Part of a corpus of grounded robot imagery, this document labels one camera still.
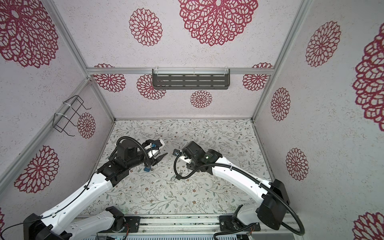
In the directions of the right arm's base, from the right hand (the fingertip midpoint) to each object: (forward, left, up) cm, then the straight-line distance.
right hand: (193, 154), depth 79 cm
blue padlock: (-1, +29, -16) cm, 33 cm away
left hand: (-1, +16, +5) cm, 17 cm away
